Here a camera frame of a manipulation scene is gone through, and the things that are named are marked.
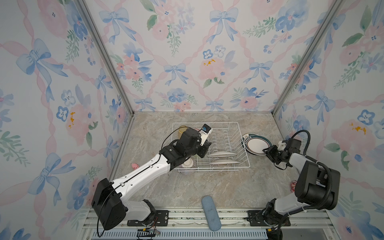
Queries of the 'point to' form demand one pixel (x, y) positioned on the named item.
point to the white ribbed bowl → (188, 163)
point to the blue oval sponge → (212, 216)
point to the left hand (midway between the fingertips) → (209, 140)
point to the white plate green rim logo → (222, 154)
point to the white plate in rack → (224, 162)
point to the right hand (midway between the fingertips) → (265, 150)
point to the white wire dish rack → (226, 137)
